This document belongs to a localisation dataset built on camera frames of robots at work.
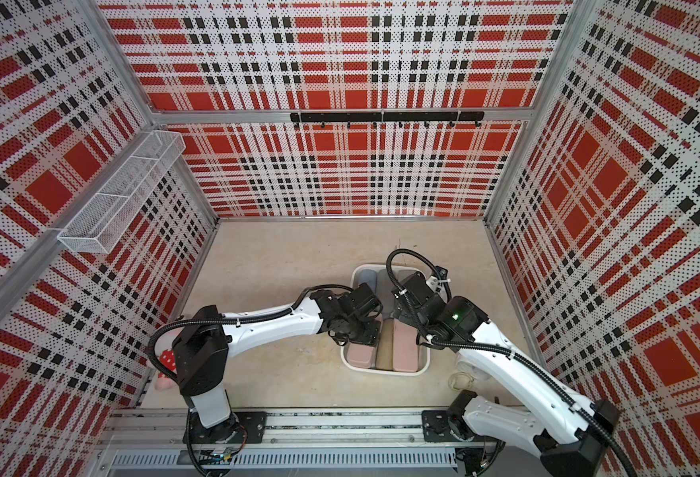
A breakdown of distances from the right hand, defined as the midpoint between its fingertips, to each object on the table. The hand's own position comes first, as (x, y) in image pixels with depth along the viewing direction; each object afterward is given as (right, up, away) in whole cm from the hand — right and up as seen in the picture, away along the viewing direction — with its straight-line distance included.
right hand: (417, 309), depth 73 cm
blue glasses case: (-12, +6, +23) cm, 27 cm away
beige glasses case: (-8, -13, +9) cm, 17 cm away
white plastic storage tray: (-3, +7, +25) cm, 26 cm away
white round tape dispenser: (+17, -18, +7) cm, 26 cm away
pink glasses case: (-15, -13, +4) cm, 20 cm away
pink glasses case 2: (-2, -12, +7) cm, 14 cm away
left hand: (-11, -9, +8) cm, 17 cm away
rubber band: (+13, -21, +6) cm, 25 cm away
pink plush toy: (-69, -13, +7) cm, 71 cm away
